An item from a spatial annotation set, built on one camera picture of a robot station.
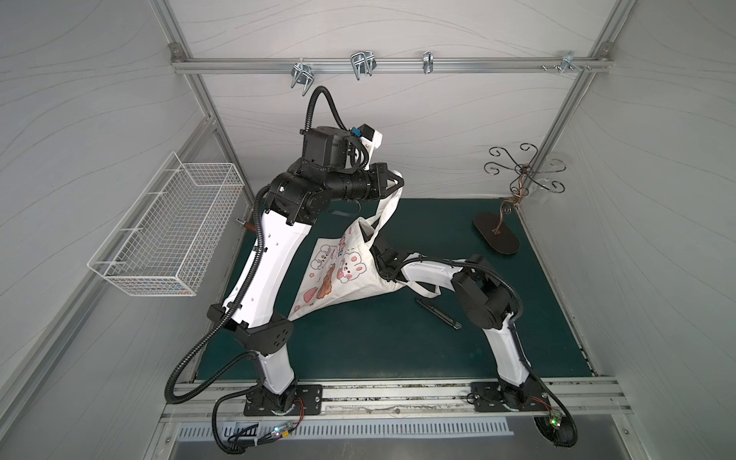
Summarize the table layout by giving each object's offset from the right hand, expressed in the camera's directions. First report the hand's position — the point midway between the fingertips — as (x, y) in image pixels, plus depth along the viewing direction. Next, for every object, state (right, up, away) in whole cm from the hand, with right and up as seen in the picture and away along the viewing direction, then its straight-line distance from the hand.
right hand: (340, 280), depth 90 cm
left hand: (+18, +26, -32) cm, 45 cm away
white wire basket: (-40, +15, -20) cm, 48 cm away
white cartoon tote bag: (+2, +6, -13) cm, 14 cm away
